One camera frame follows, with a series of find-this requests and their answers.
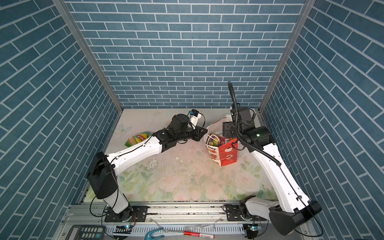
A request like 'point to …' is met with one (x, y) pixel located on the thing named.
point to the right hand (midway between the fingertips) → (227, 124)
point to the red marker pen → (203, 235)
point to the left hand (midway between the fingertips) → (207, 131)
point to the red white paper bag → (223, 150)
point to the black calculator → (86, 232)
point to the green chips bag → (136, 139)
